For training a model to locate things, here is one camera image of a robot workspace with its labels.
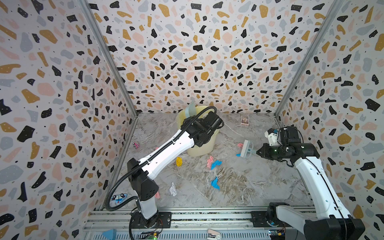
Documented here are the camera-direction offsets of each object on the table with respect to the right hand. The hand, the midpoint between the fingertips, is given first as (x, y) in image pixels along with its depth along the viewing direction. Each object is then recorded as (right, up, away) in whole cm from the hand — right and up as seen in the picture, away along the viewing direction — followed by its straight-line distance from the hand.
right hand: (256, 149), depth 75 cm
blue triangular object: (-69, -38, -7) cm, 79 cm away
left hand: (-35, +15, -3) cm, 38 cm away
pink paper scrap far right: (-1, -1, +27) cm, 27 cm away
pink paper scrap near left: (-52, -26, +6) cm, 58 cm away
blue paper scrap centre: (-19, -12, +18) cm, 29 cm away
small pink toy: (-72, -1, +25) cm, 76 cm away
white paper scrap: (-44, -24, +8) cm, 50 cm away
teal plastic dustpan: (-33, +20, -2) cm, 38 cm away
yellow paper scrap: (-42, -10, +19) cm, 47 cm away
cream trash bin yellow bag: (-23, -3, +23) cm, 33 cm away
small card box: (+6, +16, +41) cm, 45 cm away
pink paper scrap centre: (-22, -10, +19) cm, 31 cm away
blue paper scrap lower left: (-20, -21, +10) cm, 31 cm away
